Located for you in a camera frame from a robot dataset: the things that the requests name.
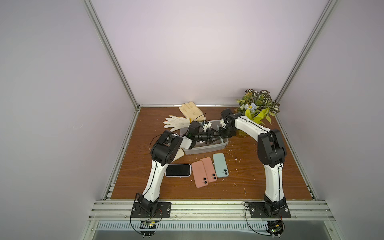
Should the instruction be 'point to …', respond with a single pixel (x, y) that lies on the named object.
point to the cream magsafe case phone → (180, 153)
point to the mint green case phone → (220, 165)
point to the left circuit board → (147, 228)
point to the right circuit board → (275, 228)
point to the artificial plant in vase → (258, 106)
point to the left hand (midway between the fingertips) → (222, 138)
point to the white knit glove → (175, 123)
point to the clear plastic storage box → (200, 146)
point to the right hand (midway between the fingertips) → (222, 134)
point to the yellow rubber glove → (190, 110)
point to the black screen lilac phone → (178, 170)
